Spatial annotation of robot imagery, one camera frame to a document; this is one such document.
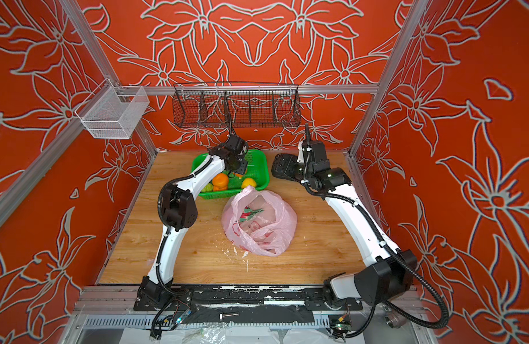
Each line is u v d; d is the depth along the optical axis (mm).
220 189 971
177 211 614
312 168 559
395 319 659
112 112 919
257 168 1094
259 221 922
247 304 727
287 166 656
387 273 383
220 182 928
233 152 795
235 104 1000
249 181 977
